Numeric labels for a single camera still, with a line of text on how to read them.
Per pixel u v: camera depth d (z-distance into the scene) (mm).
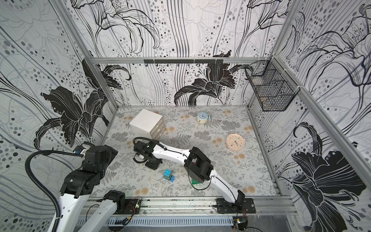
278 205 733
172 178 805
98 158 500
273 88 881
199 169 548
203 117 1069
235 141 936
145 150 634
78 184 429
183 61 924
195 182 800
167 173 750
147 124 913
